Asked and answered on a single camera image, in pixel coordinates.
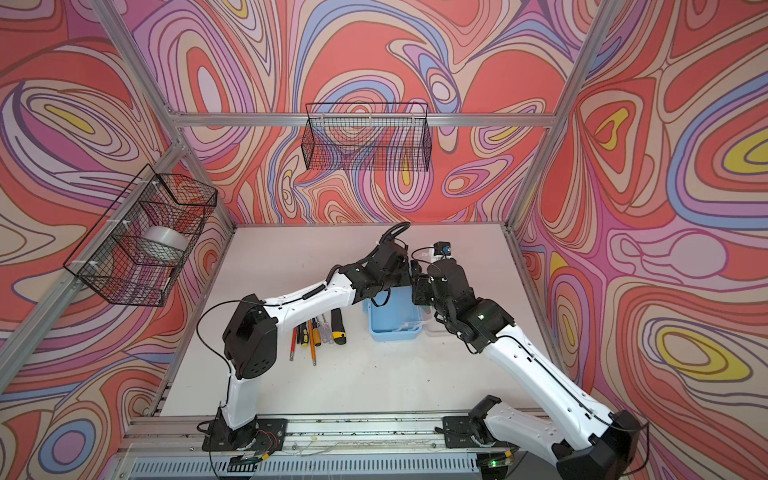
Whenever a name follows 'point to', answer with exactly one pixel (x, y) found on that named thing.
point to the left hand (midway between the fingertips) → (414, 268)
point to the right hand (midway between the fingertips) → (421, 284)
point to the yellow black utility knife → (338, 332)
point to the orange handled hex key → (312, 342)
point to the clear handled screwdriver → (324, 328)
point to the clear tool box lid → (430, 325)
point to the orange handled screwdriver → (316, 333)
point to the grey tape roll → (163, 244)
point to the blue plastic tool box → (393, 314)
